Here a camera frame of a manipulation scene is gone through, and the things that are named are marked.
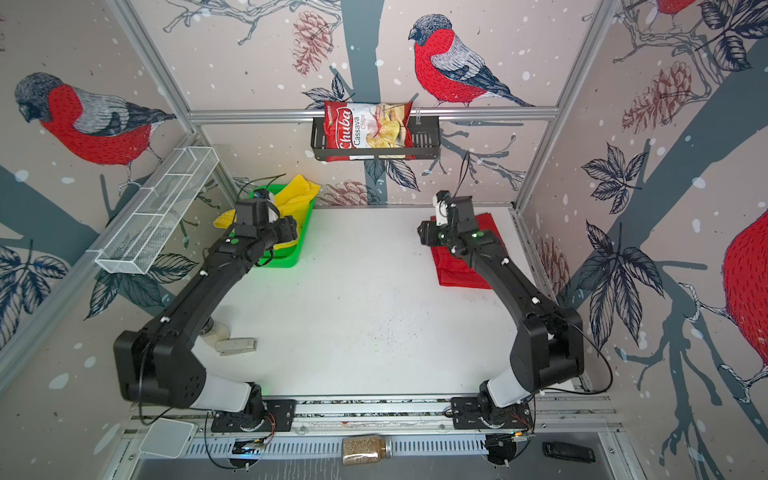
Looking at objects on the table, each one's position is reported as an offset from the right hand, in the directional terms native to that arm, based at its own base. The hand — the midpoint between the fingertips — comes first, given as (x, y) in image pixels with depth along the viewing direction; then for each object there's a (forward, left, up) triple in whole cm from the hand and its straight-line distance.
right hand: (422, 231), depth 85 cm
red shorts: (0, -12, -20) cm, 24 cm away
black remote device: (-48, -33, -20) cm, 62 cm away
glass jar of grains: (-51, +13, -17) cm, 55 cm away
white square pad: (-51, +62, -19) cm, 82 cm away
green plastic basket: (-2, +43, -11) cm, 45 cm away
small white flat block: (-29, +54, -17) cm, 64 cm away
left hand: (-2, +39, +6) cm, 40 cm away
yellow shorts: (+24, +49, -8) cm, 55 cm away
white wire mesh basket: (-16, +71, +11) cm, 73 cm away
